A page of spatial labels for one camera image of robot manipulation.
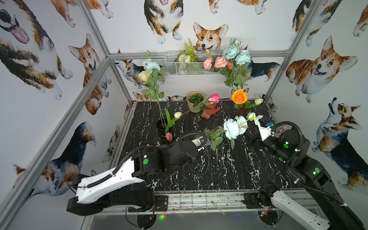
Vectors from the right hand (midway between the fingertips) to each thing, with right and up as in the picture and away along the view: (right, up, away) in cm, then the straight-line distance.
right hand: (247, 125), depth 61 cm
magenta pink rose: (-17, +10, +11) cm, 22 cm away
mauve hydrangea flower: (+32, -6, +31) cm, 45 cm away
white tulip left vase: (-32, +4, +16) cm, 36 cm away
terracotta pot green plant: (-23, +17, +49) cm, 57 cm away
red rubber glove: (-12, +5, +51) cm, 53 cm away
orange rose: (+1, +13, +12) cm, 18 cm away
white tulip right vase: (+13, +11, +19) cm, 25 cm away
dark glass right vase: (+8, +6, +31) cm, 32 cm away
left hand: (-23, -6, -1) cm, 24 cm away
